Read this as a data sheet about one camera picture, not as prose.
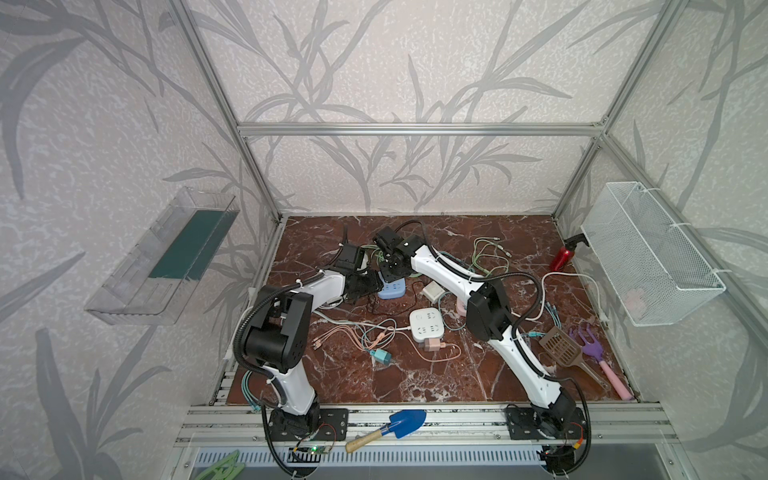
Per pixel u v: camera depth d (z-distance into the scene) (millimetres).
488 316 610
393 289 961
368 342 866
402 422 740
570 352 860
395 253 727
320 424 723
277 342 473
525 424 734
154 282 639
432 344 844
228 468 679
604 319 961
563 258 994
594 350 866
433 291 927
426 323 891
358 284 818
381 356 821
